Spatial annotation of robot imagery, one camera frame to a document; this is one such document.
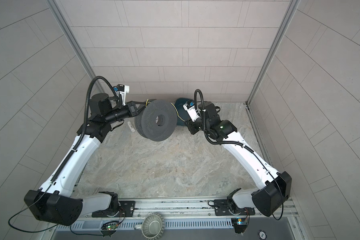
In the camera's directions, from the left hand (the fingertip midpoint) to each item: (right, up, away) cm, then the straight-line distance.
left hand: (148, 102), depth 66 cm
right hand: (+17, -9, +7) cm, 20 cm away
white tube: (-19, -15, +33) cm, 41 cm away
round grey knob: (+2, -56, +1) cm, 56 cm away
